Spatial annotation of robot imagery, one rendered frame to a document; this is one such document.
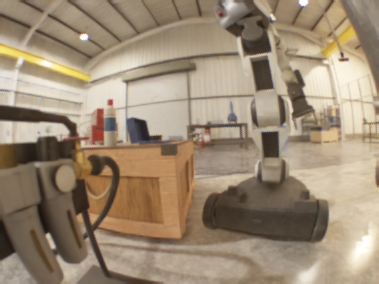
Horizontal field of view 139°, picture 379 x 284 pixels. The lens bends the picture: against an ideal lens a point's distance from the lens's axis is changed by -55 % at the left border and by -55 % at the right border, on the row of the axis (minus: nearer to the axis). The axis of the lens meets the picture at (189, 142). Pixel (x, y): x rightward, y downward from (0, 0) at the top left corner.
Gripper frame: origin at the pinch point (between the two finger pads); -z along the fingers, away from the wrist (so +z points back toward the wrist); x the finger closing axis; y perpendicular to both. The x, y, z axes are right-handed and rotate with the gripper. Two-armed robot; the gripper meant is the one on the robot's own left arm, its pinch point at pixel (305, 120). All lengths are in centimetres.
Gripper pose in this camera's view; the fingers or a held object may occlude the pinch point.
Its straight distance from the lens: 80.8
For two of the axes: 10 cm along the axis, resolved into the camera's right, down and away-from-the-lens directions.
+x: 5.3, -2.7, -8.1
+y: 8.5, 1.0, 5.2
